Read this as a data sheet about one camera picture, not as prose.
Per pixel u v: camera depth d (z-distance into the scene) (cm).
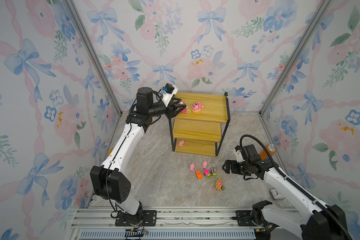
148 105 57
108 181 43
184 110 72
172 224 73
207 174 87
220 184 81
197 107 72
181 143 98
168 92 59
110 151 47
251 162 63
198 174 87
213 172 87
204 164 91
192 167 90
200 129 88
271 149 88
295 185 48
